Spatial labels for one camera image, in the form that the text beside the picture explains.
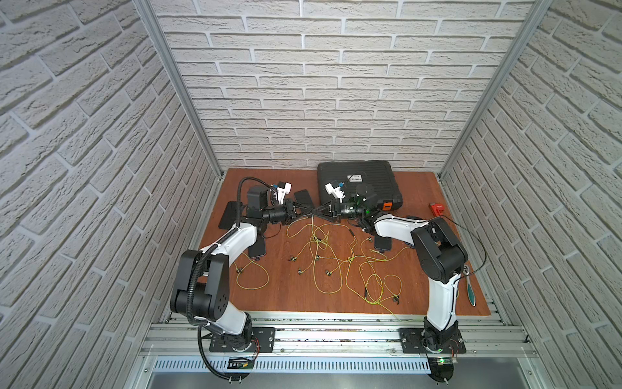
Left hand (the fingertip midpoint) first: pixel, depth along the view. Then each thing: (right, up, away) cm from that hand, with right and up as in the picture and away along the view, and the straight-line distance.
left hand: (313, 207), depth 81 cm
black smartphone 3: (+27, -15, +14) cm, 34 cm away
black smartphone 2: (-6, +3, +30) cm, 31 cm away
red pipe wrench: (+55, -2, +25) cm, 61 cm away
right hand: (+1, -2, +1) cm, 3 cm away
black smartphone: (-22, -17, +12) cm, 30 cm away
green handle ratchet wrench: (+56, -30, +2) cm, 63 cm away
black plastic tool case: (+30, +14, +33) cm, 47 cm away
